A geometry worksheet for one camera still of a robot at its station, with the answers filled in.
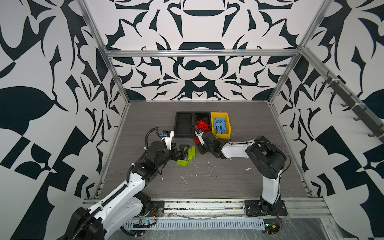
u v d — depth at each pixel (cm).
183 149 70
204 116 116
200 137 81
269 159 51
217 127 102
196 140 88
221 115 106
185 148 70
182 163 89
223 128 99
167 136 69
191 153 89
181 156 70
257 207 74
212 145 76
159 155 62
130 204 60
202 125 100
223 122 102
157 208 73
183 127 104
